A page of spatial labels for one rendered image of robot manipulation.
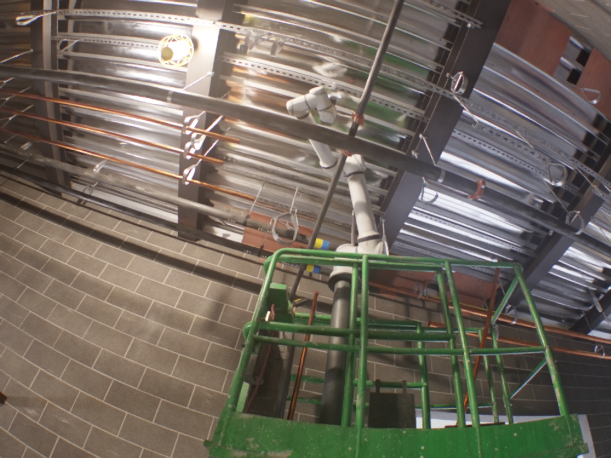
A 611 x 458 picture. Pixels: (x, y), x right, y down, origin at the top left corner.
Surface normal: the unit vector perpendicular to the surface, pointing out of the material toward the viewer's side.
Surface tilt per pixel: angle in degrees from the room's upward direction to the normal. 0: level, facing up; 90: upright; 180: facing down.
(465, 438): 90
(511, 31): 180
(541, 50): 180
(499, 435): 90
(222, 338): 90
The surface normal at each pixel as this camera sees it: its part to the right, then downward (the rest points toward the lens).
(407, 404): -0.02, -0.78
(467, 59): -0.14, 0.62
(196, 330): 0.25, -0.73
